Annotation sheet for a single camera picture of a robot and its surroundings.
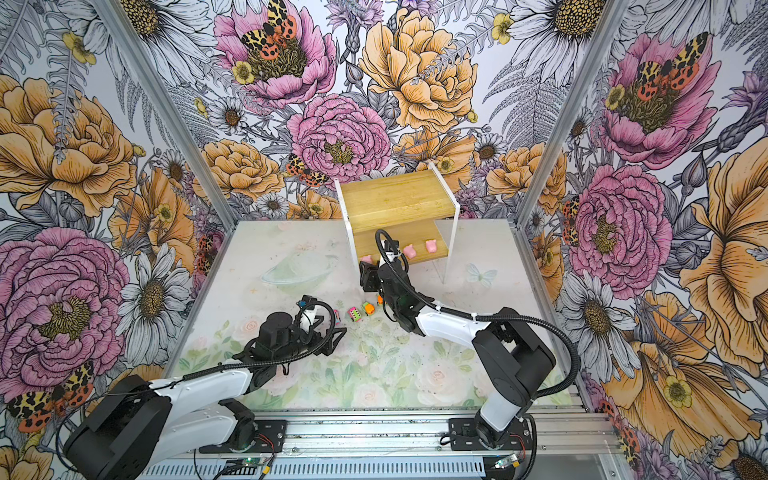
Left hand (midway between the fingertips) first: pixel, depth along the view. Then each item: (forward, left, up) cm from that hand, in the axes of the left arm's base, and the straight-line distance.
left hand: (333, 331), depth 87 cm
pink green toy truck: (+7, -5, -3) cm, 9 cm away
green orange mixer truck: (+9, -10, -3) cm, 13 cm away
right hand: (+13, -10, +11) cm, 20 cm away
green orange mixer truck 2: (+13, -13, -5) cm, 19 cm away
